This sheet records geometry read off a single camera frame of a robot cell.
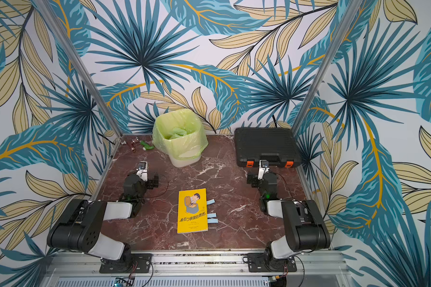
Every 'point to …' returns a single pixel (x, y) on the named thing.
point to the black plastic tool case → (276, 146)
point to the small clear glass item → (124, 143)
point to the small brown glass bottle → (133, 149)
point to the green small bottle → (146, 146)
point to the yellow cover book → (192, 211)
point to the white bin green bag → (179, 133)
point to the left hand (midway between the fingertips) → (147, 172)
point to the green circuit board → (124, 281)
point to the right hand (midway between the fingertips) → (260, 169)
